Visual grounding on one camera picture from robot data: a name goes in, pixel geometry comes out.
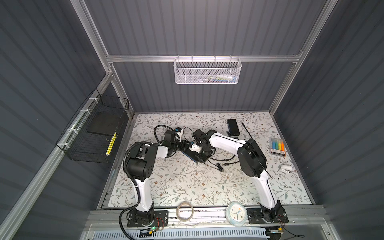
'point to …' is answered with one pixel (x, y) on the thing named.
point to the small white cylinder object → (286, 168)
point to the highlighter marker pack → (278, 147)
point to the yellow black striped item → (111, 144)
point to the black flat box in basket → (105, 123)
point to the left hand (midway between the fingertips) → (189, 143)
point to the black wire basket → (92, 134)
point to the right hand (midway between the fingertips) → (202, 161)
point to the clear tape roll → (177, 209)
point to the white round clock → (236, 213)
